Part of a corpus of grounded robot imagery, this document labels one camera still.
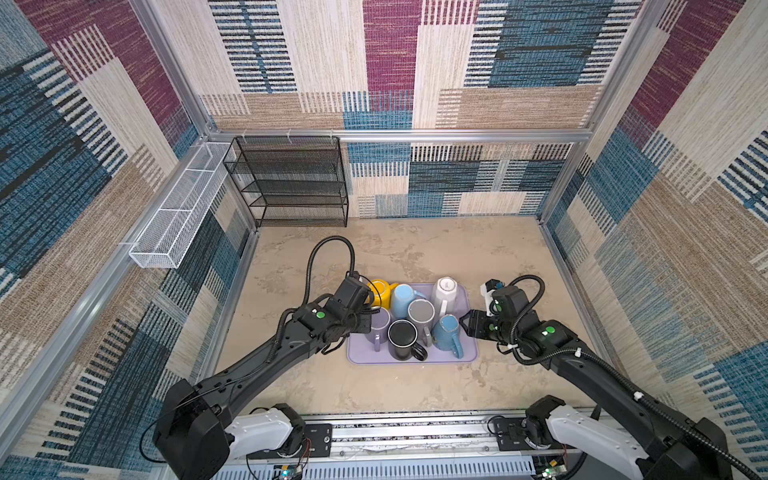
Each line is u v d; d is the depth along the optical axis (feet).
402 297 2.86
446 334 2.67
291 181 3.62
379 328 2.73
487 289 2.48
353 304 2.01
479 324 2.31
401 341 2.60
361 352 2.88
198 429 1.25
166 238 2.31
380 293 2.93
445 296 2.92
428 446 2.39
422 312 2.74
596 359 1.66
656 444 1.36
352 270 2.30
